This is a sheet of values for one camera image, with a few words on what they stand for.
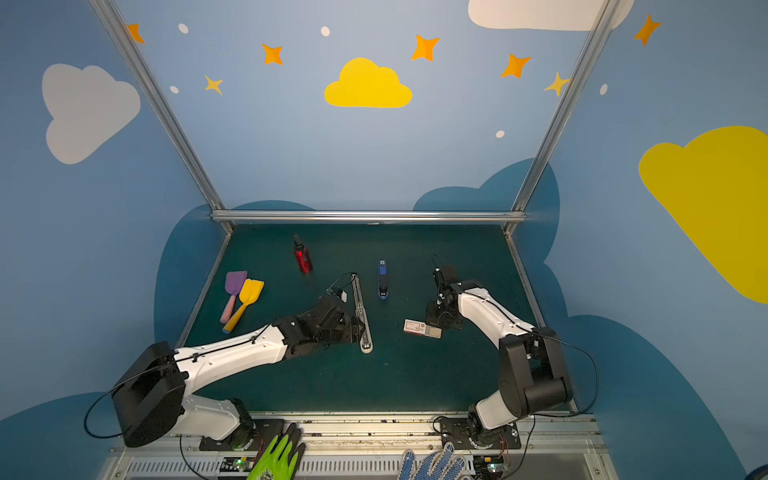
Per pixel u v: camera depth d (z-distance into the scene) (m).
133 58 0.75
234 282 1.02
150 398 0.41
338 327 0.69
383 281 1.01
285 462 0.69
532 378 0.44
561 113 0.87
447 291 0.66
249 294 1.01
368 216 1.15
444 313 0.73
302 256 1.02
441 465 0.70
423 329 0.93
